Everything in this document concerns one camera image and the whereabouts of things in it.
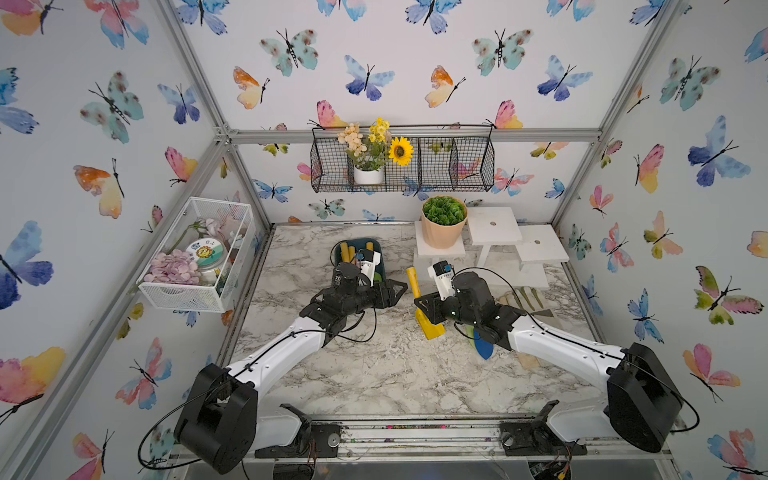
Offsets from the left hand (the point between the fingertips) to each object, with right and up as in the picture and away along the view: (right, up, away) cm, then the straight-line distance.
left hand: (403, 285), depth 79 cm
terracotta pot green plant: (+11, +18, +6) cm, 22 cm away
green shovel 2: (-11, +11, +29) cm, 33 cm away
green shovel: (-20, +9, +26) cm, 33 cm away
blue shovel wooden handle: (+23, -18, +6) cm, 30 cm away
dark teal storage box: (-16, +12, +31) cm, 36 cm away
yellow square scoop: (+7, -11, 0) cm, 13 cm away
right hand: (+4, -4, +1) cm, 6 cm away
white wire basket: (-44, +16, 0) cm, 47 cm away
